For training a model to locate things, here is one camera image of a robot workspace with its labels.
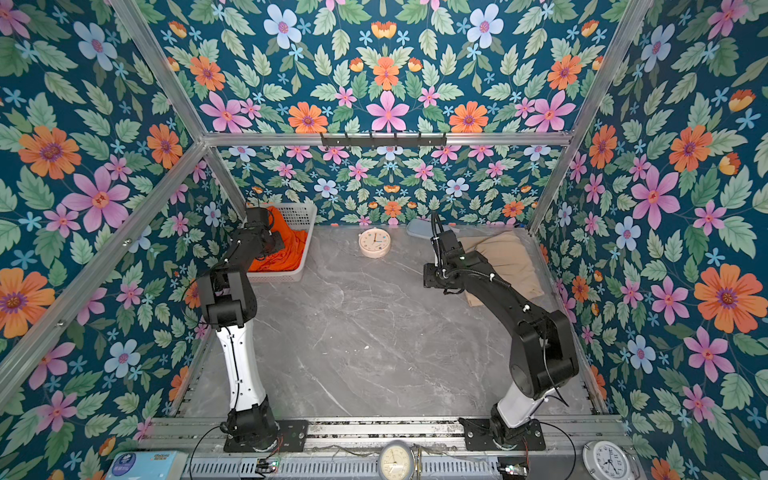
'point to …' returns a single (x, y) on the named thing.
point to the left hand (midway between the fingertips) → (275, 234)
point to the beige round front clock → (396, 461)
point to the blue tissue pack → (151, 465)
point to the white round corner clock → (607, 460)
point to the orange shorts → (289, 256)
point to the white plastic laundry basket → (295, 216)
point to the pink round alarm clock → (374, 242)
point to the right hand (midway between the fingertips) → (432, 275)
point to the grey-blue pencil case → (419, 227)
